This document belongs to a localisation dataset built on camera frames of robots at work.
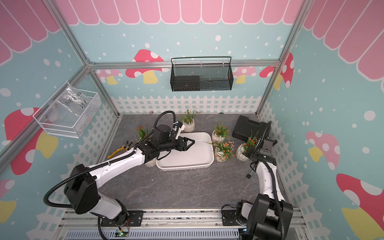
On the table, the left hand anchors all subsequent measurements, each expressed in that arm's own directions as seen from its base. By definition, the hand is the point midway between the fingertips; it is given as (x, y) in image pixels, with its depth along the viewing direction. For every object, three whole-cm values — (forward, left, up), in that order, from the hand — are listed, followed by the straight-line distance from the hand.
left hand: (191, 143), depth 79 cm
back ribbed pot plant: (+24, +3, -9) cm, 26 cm away
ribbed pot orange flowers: (+3, -33, -1) cm, 34 cm away
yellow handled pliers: (+8, +47, -19) cm, 51 cm away
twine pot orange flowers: (+14, -18, -9) cm, 24 cm away
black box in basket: (+32, +2, +15) cm, 36 cm away
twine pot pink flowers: (+2, -18, -10) cm, 21 cm away
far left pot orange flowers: (+13, +31, -7) cm, 34 cm away
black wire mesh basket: (+43, -5, +15) cm, 46 cm away
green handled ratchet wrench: (-9, -35, -19) cm, 40 cm away
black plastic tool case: (+25, -38, -17) cm, 49 cm away
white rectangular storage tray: (+4, -6, -19) cm, 20 cm away
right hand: (+2, -35, -8) cm, 36 cm away
